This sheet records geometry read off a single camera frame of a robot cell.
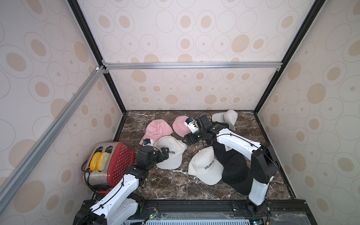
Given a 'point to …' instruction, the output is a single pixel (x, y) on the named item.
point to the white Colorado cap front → (203, 165)
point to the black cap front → (237, 174)
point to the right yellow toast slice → (102, 161)
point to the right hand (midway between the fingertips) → (185, 141)
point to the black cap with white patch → (221, 152)
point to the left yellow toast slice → (93, 161)
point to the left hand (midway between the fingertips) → (166, 150)
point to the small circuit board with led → (156, 213)
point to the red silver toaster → (122, 156)
